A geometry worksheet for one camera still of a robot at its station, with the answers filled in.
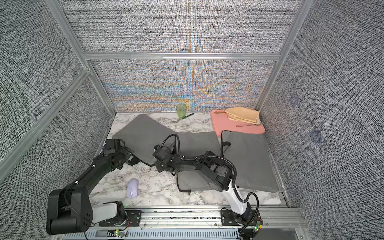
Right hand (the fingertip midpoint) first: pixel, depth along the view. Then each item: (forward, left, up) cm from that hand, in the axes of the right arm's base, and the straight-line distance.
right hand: (158, 159), depth 92 cm
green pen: (+39, -18, -2) cm, 43 cm away
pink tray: (+33, -43, -5) cm, 54 cm away
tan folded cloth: (+39, -62, -2) cm, 73 cm away
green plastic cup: (+45, -12, -3) cm, 47 cm away
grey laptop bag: (+13, +11, +8) cm, 19 cm away
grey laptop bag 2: (+6, -58, -2) cm, 58 cm away
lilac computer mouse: (-17, +12, 0) cm, 21 cm away
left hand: (+2, +16, +5) cm, 17 cm away
